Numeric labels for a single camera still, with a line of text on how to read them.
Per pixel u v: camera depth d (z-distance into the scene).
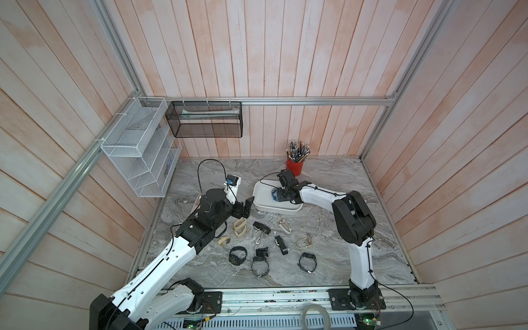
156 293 0.44
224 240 0.85
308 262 0.82
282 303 0.75
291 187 0.79
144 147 0.71
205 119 1.03
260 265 0.82
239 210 0.66
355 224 0.55
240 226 0.90
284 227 0.92
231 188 0.62
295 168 1.07
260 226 0.92
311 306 0.71
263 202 0.99
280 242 0.88
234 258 0.79
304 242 0.88
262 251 0.82
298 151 1.03
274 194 0.99
